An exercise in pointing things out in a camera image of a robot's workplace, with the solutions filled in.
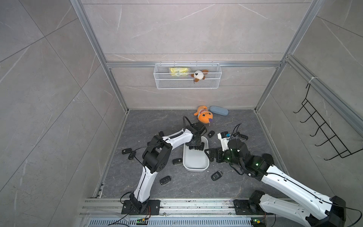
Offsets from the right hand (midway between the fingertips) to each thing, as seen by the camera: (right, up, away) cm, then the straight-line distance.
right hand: (211, 149), depth 74 cm
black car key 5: (-55, -5, +21) cm, 59 cm away
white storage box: (-7, -11, +17) cm, 22 cm away
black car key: (-32, +6, +30) cm, 44 cm away
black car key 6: (-51, -8, +20) cm, 56 cm away
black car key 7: (+29, +4, +27) cm, 39 cm away
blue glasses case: (+15, +25, +44) cm, 52 cm away
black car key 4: (-26, -20, +7) cm, 33 cm away
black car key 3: (-19, -10, +14) cm, 26 cm away
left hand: (-6, +2, +22) cm, 23 cm away
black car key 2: (-3, -2, +21) cm, 21 cm away
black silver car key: (+5, -18, +10) cm, 21 cm away
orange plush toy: (0, +20, +31) cm, 37 cm away
